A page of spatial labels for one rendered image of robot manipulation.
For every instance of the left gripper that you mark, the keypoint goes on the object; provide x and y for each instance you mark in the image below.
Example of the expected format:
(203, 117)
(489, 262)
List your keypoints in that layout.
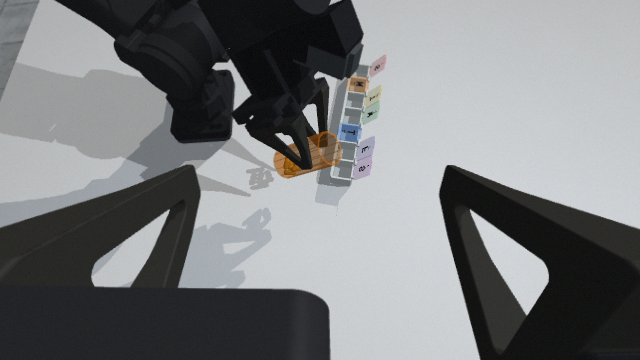
(280, 114)

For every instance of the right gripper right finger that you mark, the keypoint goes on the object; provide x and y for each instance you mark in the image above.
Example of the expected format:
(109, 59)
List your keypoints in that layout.
(591, 302)

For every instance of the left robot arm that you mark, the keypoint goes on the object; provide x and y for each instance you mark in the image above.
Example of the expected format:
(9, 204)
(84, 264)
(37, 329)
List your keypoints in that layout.
(177, 55)

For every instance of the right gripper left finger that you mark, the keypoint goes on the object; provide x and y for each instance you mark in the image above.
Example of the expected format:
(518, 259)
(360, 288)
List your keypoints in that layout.
(61, 247)

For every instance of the translucent orange pill bottle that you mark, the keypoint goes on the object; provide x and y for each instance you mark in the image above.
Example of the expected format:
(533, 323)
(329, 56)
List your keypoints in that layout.
(325, 152)

